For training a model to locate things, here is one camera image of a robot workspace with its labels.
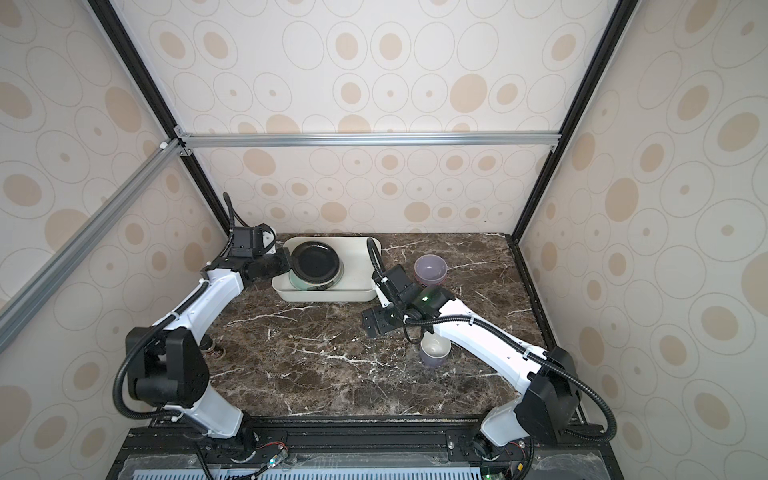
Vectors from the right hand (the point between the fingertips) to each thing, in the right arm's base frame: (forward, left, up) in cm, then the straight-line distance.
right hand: (379, 317), depth 78 cm
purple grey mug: (-2, -15, -16) cm, 22 cm away
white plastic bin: (+22, +10, -16) cm, 29 cm away
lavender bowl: (+25, -17, -12) cm, 32 cm away
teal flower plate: (+21, +28, -14) cm, 37 cm away
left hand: (+20, +23, +4) cm, 31 cm away
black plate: (+20, +20, -1) cm, 28 cm away
